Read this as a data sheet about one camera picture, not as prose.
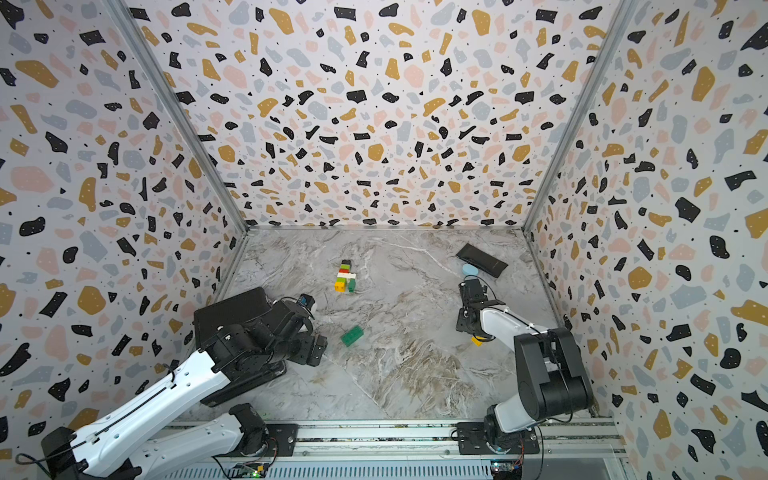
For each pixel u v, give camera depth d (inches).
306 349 26.1
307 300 26.6
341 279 41.1
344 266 42.9
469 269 43.1
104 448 15.3
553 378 17.9
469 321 27.1
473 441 28.9
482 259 44.1
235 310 36.1
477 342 31.8
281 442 28.9
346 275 41.0
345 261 43.1
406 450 28.9
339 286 40.5
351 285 40.7
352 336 36.1
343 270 41.9
